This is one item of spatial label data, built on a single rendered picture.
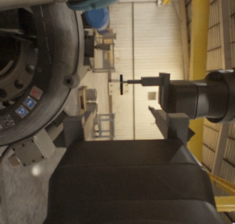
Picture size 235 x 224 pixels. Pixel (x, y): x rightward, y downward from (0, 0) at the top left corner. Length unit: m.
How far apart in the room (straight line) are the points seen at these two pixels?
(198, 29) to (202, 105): 12.28
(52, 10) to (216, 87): 0.46
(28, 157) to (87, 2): 0.56
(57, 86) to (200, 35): 12.10
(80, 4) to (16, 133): 0.47
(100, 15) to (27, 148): 0.93
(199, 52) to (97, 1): 12.02
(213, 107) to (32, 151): 0.60
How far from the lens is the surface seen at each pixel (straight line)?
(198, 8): 12.83
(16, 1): 0.28
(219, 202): 4.43
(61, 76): 0.54
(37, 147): 0.68
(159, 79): 0.23
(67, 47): 0.54
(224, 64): 12.29
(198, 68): 12.18
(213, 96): 0.24
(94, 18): 1.26
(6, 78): 0.76
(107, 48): 0.64
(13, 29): 0.57
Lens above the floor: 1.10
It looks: 1 degrees down
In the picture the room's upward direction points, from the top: 89 degrees clockwise
